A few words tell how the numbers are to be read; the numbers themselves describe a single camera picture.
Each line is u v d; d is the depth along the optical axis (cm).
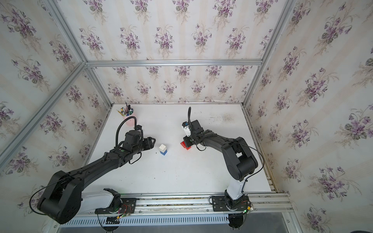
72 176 44
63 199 40
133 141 67
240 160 48
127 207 72
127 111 104
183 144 92
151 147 78
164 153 92
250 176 50
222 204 73
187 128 86
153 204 75
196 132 73
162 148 86
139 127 78
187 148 95
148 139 77
